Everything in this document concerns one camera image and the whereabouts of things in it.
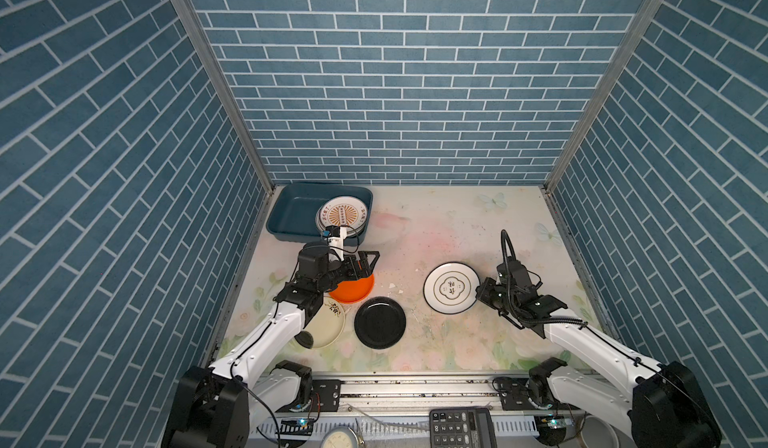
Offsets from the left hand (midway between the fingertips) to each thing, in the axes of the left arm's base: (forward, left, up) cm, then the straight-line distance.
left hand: (369, 256), depth 81 cm
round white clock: (-39, +6, -12) cm, 41 cm away
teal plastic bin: (+30, +31, -16) cm, 46 cm away
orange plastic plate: (-3, +6, -15) cm, 16 cm away
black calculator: (-38, -23, -13) cm, 46 cm away
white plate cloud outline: (-3, -25, -14) cm, 29 cm away
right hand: (-4, -30, -9) cm, 32 cm away
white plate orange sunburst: (+27, +11, -13) cm, 32 cm away
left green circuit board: (-36, +16, -19) cm, 44 cm away
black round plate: (-12, -3, -17) cm, 21 cm away
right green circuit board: (-37, -46, -17) cm, 61 cm away
